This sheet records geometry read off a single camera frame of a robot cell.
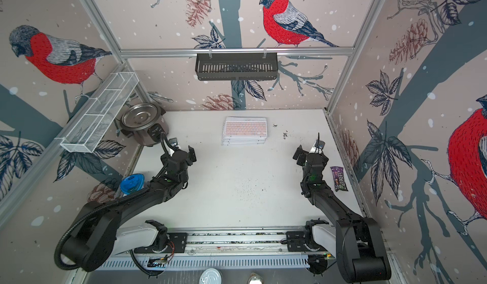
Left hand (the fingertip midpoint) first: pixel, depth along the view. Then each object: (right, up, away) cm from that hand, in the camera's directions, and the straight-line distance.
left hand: (182, 145), depth 86 cm
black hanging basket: (+24, +43, +20) cm, 53 cm away
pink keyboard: (+29, +9, +21) cm, 37 cm away
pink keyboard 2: (+27, +1, +18) cm, 32 cm away
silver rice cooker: (-26, +11, +14) cm, 32 cm away
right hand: (+60, 0, +1) cm, 60 cm away
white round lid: (+18, -42, -24) cm, 51 cm away
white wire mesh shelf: (-32, +6, -15) cm, 36 cm away
